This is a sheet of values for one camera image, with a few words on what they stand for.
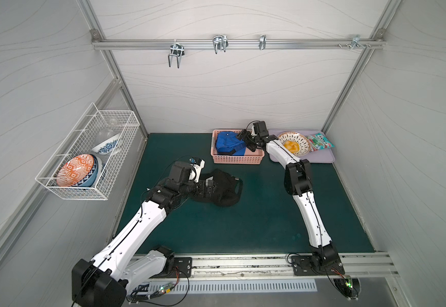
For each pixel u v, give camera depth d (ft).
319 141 3.76
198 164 2.24
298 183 2.26
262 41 2.40
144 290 2.34
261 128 2.98
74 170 1.98
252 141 3.07
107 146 2.10
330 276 2.35
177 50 2.57
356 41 2.51
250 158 3.33
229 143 3.61
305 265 2.40
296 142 3.77
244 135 3.25
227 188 3.04
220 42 2.51
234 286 2.31
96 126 2.45
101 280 1.22
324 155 3.53
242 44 2.59
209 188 2.22
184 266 2.40
